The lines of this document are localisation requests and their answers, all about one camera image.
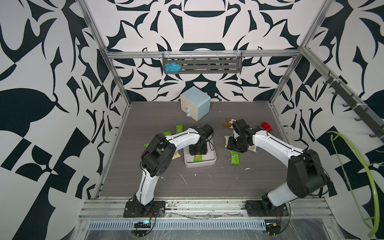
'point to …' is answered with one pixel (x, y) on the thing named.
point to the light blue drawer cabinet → (198, 102)
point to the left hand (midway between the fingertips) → (199, 150)
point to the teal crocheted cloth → (172, 68)
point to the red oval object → (266, 126)
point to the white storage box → (209, 159)
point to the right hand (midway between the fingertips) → (227, 145)
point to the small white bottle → (188, 111)
